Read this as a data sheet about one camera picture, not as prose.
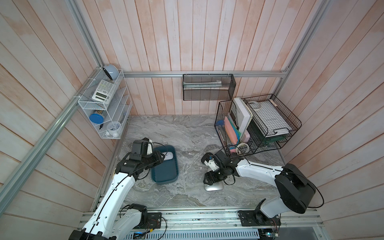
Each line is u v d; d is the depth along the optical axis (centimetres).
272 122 90
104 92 77
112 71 82
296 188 44
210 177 76
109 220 40
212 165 81
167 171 90
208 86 88
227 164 66
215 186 88
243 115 86
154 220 74
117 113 82
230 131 102
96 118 76
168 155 95
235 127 96
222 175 73
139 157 57
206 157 95
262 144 92
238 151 96
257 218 66
